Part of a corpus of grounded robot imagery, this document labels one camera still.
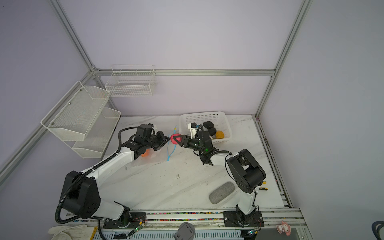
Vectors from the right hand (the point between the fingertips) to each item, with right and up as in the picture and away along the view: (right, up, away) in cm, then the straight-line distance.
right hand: (174, 139), depth 82 cm
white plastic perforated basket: (+29, +14, +29) cm, 44 cm away
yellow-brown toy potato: (+29, +2, +19) cm, 35 cm away
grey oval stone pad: (+26, -29, -2) cm, 39 cm away
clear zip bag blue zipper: (-7, -9, +1) cm, 11 cm away
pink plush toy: (+54, -41, -13) cm, 69 cm away
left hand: (-2, +1, +2) cm, 3 cm away
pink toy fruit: (-1, 0, 0) cm, 1 cm away
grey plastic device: (+8, -43, -12) cm, 46 cm away
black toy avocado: (+24, +4, +23) cm, 34 cm away
